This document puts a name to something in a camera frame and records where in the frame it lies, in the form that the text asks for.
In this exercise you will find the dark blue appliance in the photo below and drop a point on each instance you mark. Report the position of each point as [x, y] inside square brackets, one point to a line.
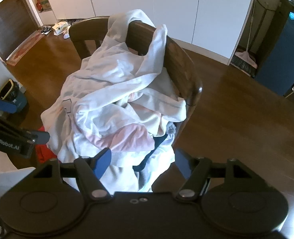
[281, 54]

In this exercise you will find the dark bin with yellow rim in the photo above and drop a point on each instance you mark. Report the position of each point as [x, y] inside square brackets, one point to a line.
[11, 89]

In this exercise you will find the white printed t-shirt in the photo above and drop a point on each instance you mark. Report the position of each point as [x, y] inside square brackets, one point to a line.
[107, 74]

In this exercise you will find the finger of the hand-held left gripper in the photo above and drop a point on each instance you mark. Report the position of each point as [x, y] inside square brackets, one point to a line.
[10, 105]
[41, 137]

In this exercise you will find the reddish door mat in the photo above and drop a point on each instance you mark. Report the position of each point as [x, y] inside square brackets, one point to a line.
[25, 47]

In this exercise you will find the cream garment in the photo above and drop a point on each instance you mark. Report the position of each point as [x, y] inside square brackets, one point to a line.
[162, 109]

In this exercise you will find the pink and white garment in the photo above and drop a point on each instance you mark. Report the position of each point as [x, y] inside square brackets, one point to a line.
[132, 139]

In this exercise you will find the large white wardrobe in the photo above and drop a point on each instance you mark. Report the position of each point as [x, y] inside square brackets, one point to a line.
[174, 10]

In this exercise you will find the white grey garment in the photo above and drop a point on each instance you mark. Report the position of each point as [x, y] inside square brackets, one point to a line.
[127, 176]

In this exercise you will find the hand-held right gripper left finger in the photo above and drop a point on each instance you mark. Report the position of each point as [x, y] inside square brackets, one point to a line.
[102, 161]

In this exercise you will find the dark wooden door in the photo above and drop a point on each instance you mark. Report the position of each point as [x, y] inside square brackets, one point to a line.
[10, 27]

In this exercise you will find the white crumpled cloth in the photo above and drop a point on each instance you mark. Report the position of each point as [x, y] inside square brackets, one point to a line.
[5, 176]

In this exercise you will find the red cloth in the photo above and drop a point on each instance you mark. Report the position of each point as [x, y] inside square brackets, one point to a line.
[43, 151]

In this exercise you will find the pink broom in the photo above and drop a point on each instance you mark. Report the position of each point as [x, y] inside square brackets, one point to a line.
[245, 61]

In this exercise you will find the black shoes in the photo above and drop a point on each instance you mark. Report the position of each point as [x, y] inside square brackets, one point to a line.
[47, 30]

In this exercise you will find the small grey cloth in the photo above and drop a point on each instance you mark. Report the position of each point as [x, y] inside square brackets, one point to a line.
[171, 129]

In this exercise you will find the white shoe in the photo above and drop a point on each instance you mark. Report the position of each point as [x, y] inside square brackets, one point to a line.
[66, 35]

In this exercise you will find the dark wooden chair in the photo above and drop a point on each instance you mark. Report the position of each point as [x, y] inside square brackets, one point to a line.
[82, 37]
[179, 62]

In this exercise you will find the navy garment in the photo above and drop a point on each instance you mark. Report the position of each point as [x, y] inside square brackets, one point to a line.
[159, 143]

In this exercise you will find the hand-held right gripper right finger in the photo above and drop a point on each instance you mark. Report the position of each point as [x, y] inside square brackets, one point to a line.
[183, 163]

